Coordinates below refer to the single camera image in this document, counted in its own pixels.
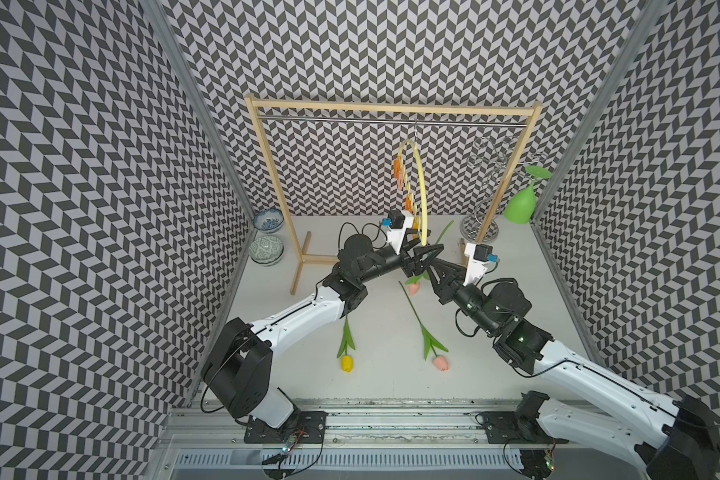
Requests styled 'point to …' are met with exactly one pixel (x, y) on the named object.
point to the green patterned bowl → (266, 249)
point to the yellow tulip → (347, 361)
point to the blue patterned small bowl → (269, 220)
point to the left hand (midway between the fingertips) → (436, 241)
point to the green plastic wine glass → (520, 204)
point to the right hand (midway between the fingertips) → (427, 267)
